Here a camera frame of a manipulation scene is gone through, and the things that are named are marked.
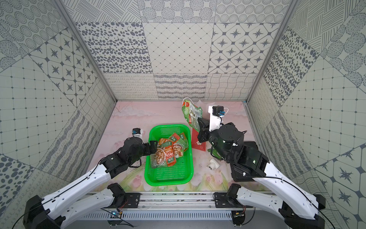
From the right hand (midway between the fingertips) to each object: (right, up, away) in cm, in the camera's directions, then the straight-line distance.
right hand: (199, 120), depth 59 cm
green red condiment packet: (-10, -15, +32) cm, 36 cm away
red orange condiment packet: (-17, -20, +27) cm, 37 cm away
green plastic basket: (-8, -32, +25) cm, 41 cm away
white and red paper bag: (0, -17, +32) cm, 36 cm away
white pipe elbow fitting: (+11, -28, +25) cm, 39 cm away
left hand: (-25, -12, +19) cm, 34 cm away
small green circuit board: (-40, -48, +12) cm, 64 cm away
